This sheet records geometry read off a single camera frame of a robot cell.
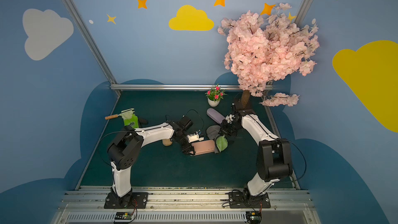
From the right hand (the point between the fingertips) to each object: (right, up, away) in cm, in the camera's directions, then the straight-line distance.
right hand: (220, 132), depth 88 cm
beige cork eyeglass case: (-32, -7, +3) cm, 33 cm away
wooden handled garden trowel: (-64, +9, +19) cm, 68 cm away
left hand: (-17, -9, +4) cm, 20 cm away
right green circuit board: (+14, -39, -15) cm, 44 cm away
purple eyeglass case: (-2, +9, +16) cm, 18 cm away
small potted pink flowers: (-2, +22, +16) cm, 28 cm away
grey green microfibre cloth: (-1, -4, -8) cm, 9 cm away
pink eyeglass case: (-10, -10, +1) cm, 14 cm away
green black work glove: (-55, +4, +13) cm, 57 cm away
